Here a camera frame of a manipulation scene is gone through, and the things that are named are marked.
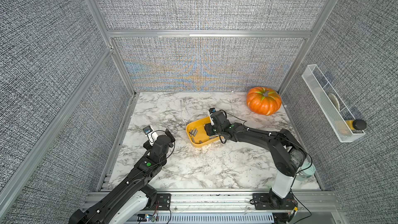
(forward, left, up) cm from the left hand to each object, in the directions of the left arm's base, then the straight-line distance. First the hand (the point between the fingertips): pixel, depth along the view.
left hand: (164, 132), depth 80 cm
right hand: (+9, -23, -7) cm, 26 cm away
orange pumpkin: (+23, -61, -4) cm, 65 cm away
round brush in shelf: (+3, -80, +18) cm, 82 cm away
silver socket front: (+8, -16, -15) cm, 24 cm away
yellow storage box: (+6, -17, -16) cm, 24 cm away
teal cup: (-21, -68, -6) cm, 72 cm away
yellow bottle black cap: (-11, -80, +19) cm, 83 cm away
